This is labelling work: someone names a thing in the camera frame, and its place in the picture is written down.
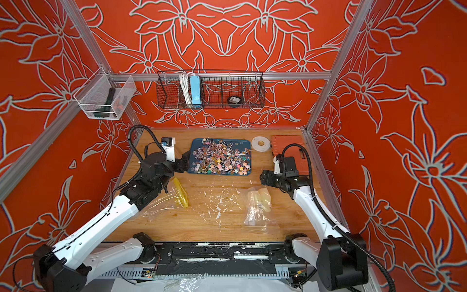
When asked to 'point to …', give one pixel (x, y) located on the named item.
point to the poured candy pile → (218, 157)
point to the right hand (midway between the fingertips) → (268, 175)
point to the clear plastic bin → (105, 96)
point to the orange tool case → (278, 142)
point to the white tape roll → (261, 143)
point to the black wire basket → (216, 89)
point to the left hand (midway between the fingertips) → (181, 149)
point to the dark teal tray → (195, 143)
